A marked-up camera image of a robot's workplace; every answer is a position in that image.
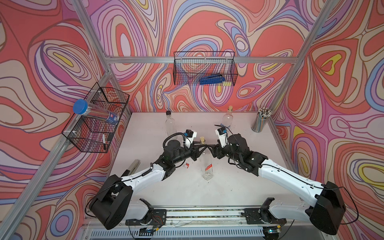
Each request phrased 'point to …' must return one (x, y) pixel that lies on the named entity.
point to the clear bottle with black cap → (171, 128)
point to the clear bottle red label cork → (206, 160)
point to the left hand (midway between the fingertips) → (206, 146)
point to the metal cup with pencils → (258, 123)
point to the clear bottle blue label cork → (227, 119)
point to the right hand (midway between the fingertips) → (214, 147)
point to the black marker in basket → (103, 141)
